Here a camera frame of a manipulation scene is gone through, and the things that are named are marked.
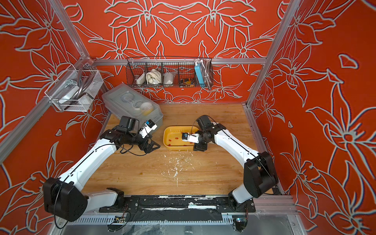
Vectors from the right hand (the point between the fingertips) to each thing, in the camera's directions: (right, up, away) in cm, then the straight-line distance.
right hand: (193, 141), depth 84 cm
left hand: (-22, +2, -5) cm, 23 cm away
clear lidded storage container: (-46, +25, +12) cm, 54 cm away
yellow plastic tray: (-14, 0, +14) cm, 20 cm away
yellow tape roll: (-31, +20, +10) cm, 38 cm away
